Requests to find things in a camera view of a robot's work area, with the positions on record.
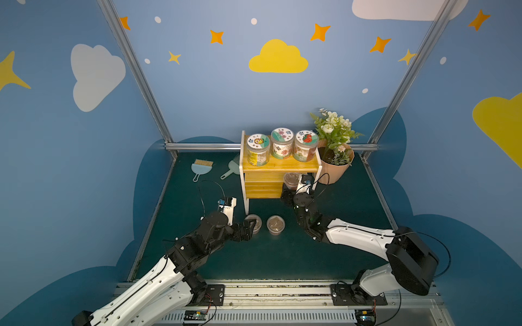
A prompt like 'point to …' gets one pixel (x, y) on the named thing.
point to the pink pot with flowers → (335, 152)
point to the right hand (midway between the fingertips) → (295, 184)
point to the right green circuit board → (366, 317)
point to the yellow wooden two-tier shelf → (267, 181)
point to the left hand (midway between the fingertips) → (246, 216)
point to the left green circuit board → (195, 315)
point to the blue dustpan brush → (201, 167)
